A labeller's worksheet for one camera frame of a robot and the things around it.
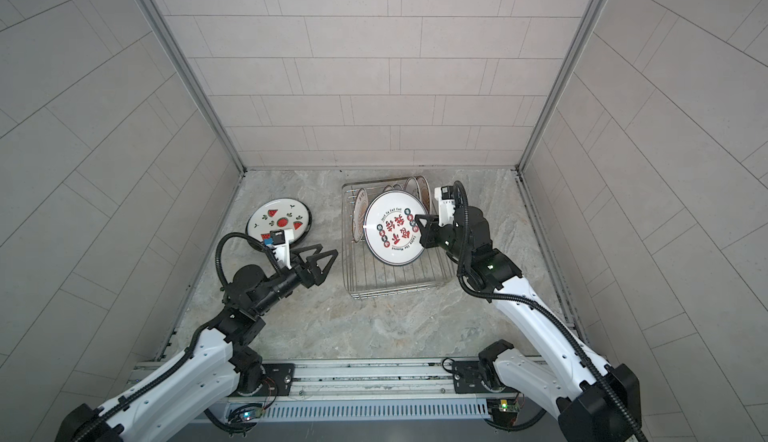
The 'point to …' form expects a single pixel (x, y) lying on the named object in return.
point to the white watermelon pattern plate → (282, 213)
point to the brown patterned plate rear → (425, 193)
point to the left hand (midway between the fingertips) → (336, 252)
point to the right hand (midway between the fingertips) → (413, 218)
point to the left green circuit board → (244, 412)
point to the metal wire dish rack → (366, 277)
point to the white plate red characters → (390, 230)
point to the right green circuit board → (503, 405)
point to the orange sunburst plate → (359, 214)
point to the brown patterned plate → (412, 186)
